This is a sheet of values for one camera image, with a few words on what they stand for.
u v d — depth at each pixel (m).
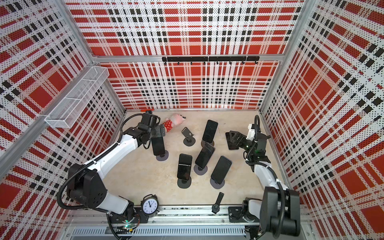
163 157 0.95
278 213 0.41
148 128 0.65
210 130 0.94
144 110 1.26
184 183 0.84
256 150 0.65
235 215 0.73
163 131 0.80
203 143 1.01
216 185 0.83
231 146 0.97
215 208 0.75
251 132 0.77
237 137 0.75
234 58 0.89
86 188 0.43
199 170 0.88
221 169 0.78
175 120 1.05
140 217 0.73
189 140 0.99
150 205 0.75
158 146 0.91
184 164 0.78
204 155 0.82
